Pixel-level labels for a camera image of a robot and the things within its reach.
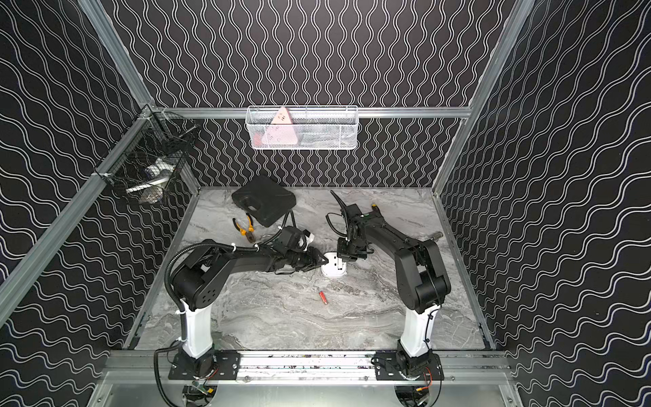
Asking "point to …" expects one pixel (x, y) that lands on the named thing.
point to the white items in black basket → (159, 172)
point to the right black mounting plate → (386, 368)
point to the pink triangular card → (280, 135)
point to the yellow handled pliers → (248, 233)
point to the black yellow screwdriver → (375, 206)
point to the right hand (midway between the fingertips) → (343, 258)
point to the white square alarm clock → (335, 266)
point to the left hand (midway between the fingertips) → (326, 260)
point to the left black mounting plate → (228, 367)
